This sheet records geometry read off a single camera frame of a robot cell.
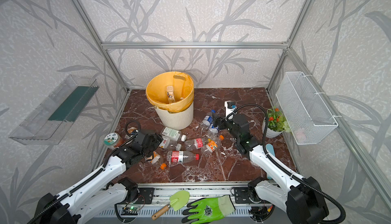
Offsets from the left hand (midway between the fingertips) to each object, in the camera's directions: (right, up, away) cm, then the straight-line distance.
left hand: (163, 135), depth 83 cm
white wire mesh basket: (+66, +12, -20) cm, 70 cm away
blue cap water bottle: (+25, +7, +13) cm, 29 cm away
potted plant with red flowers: (+64, +6, +1) cm, 64 cm away
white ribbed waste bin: (+8, +15, -6) cm, 18 cm away
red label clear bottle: (+11, -11, -3) cm, 15 cm away
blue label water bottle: (+28, 0, +10) cm, 30 cm away
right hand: (+31, +16, -4) cm, 35 cm away
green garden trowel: (+10, -29, -11) cm, 33 cm away
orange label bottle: (-2, -14, -1) cm, 14 cm away
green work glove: (+25, -31, -15) cm, 43 cm away
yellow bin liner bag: (+9, +27, +15) cm, 32 cm away
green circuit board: (-12, -34, -12) cm, 38 cm away
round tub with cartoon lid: (-29, -3, +1) cm, 29 cm away
